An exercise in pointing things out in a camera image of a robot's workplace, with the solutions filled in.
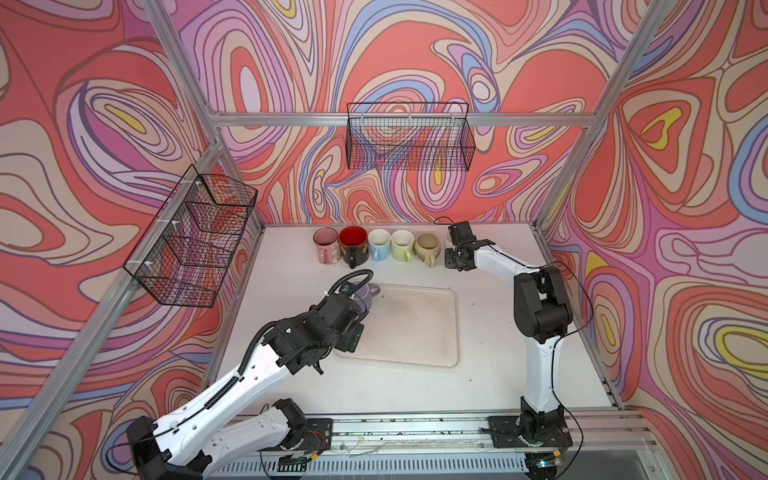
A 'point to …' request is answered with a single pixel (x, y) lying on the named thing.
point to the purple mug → (363, 297)
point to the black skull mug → (354, 245)
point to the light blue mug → (380, 243)
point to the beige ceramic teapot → (427, 248)
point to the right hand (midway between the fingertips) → (458, 264)
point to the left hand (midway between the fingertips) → (346, 321)
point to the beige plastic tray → (410, 325)
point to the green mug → (402, 246)
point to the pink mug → (326, 241)
